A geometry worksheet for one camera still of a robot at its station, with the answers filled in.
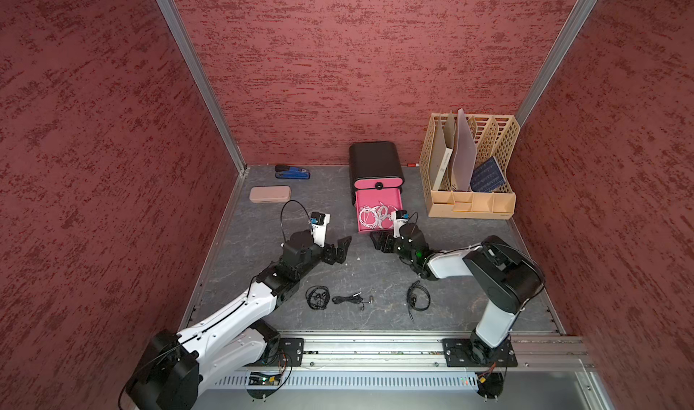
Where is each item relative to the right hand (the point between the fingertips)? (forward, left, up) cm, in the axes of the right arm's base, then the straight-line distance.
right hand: (376, 238), depth 95 cm
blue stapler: (+34, +37, 0) cm, 51 cm away
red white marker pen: (+40, -20, -4) cm, 45 cm away
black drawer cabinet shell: (+28, 0, +12) cm, 31 cm away
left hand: (-7, +13, +12) cm, 19 cm away
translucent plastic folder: (+27, -36, +15) cm, 47 cm away
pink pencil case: (+24, +43, -3) cm, 50 cm away
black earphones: (-20, +20, -2) cm, 28 cm away
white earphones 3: (+4, -4, +3) cm, 7 cm away
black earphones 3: (-21, -10, -2) cm, 23 cm away
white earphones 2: (+9, -2, +3) cm, 10 cm away
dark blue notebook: (+21, -45, +7) cm, 50 cm away
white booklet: (+17, -24, +21) cm, 37 cm away
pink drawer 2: (+16, -6, +4) cm, 17 cm away
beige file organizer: (+34, -48, +18) cm, 61 cm away
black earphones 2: (-20, +8, -2) cm, 22 cm away
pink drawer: (+16, -2, +12) cm, 20 cm away
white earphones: (+8, +3, +3) cm, 9 cm away
